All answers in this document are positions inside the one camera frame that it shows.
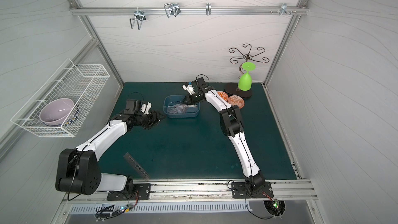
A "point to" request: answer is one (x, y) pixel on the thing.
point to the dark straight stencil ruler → (132, 161)
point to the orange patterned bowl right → (236, 100)
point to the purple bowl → (55, 112)
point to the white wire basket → (82, 83)
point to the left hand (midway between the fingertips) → (162, 118)
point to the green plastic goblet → (245, 81)
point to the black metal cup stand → (232, 88)
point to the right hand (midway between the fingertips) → (182, 101)
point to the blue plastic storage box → (170, 99)
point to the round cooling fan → (275, 207)
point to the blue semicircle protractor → (181, 109)
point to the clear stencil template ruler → (172, 109)
